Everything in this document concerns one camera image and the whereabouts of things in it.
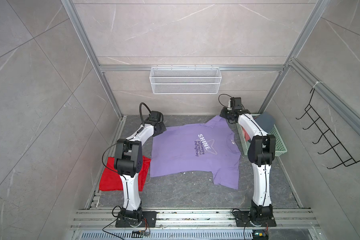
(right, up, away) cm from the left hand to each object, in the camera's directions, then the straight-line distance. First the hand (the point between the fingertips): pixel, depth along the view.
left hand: (162, 125), depth 101 cm
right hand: (+43, +11, +3) cm, 44 cm away
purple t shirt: (+34, -15, 0) cm, 37 cm away
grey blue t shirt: (+75, +3, +4) cm, 75 cm away
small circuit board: (-7, -54, -30) cm, 62 cm away
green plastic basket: (+79, -14, -6) cm, 80 cm away
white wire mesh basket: (+17, +30, -4) cm, 35 cm away
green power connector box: (+52, -53, -31) cm, 80 cm away
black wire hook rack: (+82, -5, -34) cm, 89 cm away
